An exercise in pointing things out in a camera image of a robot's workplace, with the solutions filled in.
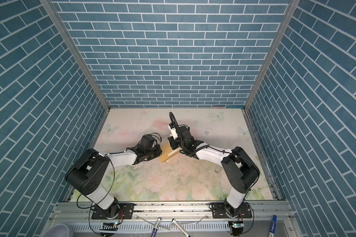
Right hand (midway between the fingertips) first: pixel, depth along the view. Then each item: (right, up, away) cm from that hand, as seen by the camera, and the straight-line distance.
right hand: (168, 135), depth 89 cm
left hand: (-4, -10, +5) cm, 12 cm away
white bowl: (-46, -39, -25) cm, 65 cm away
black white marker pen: (+8, -42, -19) cm, 46 cm away
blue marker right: (+52, -41, -20) cm, 69 cm away
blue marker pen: (-4, -42, -21) cm, 48 cm away
